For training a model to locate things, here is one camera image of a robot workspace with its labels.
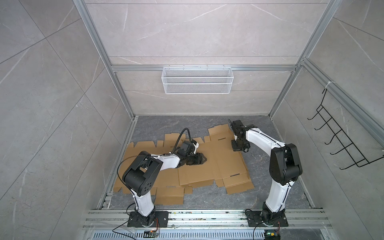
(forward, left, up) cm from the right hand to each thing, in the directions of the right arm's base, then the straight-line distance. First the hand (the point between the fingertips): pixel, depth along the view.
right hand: (238, 147), depth 95 cm
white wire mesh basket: (+39, +25, +25) cm, 53 cm away
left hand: (-6, +22, -1) cm, 23 cm away
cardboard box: (-12, +8, -4) cm, 15 cm away
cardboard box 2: (-24, +45, -5) cm, 51 cm away
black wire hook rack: (-23, -39, +26) cm, 53 cm away
